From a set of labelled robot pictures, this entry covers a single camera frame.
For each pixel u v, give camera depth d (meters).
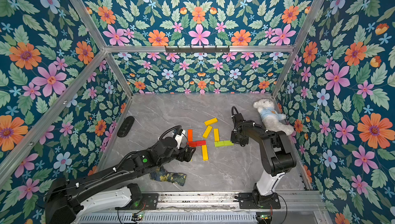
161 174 0.78
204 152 0.89
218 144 0.93
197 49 0.93
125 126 0.99
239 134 0.72
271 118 0.95
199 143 0.92
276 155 0.48
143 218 0.70
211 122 1.04
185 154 0.68
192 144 0.93
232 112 0.82
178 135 0.66
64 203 0.39
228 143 0.93
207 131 0.99
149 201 0.74
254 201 0.66
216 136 0.96
